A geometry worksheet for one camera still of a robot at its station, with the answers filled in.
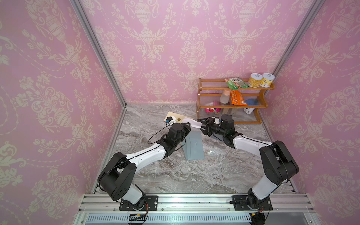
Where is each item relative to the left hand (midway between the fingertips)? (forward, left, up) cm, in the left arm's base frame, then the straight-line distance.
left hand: (192, 124), depth 83 cm
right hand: (+2, -3, 0) cm, 4 cm away
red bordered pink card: (+2, -1, -2) cm, 3 cm away
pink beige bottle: (+24, -24, -1) cm, 34 cm away
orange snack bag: (+24, -33, 0) cm, 40 cm away
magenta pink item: (+25, -18, -7) cm, 32 cm away
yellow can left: (+24, -39, +15) cm, 48 cm away
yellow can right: (+24, -47, +15) cm, 55 cm away
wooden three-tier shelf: (+39, -16, -5) cm, 43 cm away
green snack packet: (+23, -28, +13) cm, 38 cm away
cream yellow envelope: (+20, +9, -18) cm, 28 cm away
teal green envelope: (-3, -2, -21) cm, 21 cm away
